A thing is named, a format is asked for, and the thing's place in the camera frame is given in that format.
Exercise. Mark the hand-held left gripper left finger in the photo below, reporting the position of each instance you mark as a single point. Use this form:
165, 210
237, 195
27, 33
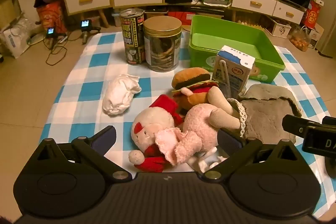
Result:
106, 137

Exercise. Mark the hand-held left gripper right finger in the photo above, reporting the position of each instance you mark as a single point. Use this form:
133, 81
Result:
231, 140

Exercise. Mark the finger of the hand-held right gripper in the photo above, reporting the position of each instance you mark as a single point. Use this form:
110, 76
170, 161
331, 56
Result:
296, 125

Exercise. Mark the beige plush doll grey dress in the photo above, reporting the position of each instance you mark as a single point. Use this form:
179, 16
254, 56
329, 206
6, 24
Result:
267, 119

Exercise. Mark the pink cloth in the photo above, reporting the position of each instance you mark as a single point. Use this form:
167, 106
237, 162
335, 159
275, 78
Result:
199, 121

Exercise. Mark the santa plush doll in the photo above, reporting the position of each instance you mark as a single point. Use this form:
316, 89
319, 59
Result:
147, 124

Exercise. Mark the white socks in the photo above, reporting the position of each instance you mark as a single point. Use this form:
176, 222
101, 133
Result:
118, 95

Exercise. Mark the green plastic bin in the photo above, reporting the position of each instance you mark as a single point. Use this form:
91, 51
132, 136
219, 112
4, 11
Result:
231, 40

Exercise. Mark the blue white checked tablecloth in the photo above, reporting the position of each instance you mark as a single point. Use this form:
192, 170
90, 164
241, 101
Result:
86, 74

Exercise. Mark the white blue milk carton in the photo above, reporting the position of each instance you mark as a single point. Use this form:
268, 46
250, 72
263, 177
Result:
236, 74

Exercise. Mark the burger plush toy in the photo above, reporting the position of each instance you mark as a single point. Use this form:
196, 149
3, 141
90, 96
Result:
191, 77

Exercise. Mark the plastic bag of oranges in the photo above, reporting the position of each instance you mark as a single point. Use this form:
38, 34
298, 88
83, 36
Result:
299, 41

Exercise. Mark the white storage box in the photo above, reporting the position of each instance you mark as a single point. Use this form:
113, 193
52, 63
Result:
282, 29

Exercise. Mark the clear jar gold lid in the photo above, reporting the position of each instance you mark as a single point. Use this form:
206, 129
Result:
161, 50

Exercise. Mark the dark green tin can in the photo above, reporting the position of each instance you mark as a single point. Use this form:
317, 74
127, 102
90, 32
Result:
132, 37

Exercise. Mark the red gift bag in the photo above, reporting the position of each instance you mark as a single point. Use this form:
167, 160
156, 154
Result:
313, 15

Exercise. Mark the grey refrigerator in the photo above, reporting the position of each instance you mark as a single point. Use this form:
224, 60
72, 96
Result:
328, 16

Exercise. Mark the egg tray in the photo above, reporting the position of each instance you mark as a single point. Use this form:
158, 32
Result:
249, 22

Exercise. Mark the small screen device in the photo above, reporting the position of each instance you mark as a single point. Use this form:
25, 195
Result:
50, 31
86, 23

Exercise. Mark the red flat box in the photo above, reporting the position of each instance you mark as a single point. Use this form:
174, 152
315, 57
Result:
183, 18

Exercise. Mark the white plastic bag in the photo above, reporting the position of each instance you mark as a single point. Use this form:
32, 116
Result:
13, 43

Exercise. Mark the orange red printed bag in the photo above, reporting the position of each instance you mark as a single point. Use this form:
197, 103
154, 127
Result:
51, 16

